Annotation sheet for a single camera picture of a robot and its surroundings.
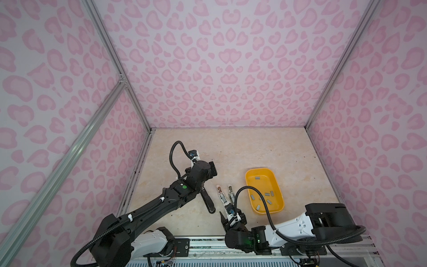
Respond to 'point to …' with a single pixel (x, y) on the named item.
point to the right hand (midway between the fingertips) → (224, 211)
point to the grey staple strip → (257, 178)
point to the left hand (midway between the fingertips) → (207, 162)
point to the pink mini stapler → (222, 195)
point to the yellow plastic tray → (264, 180)
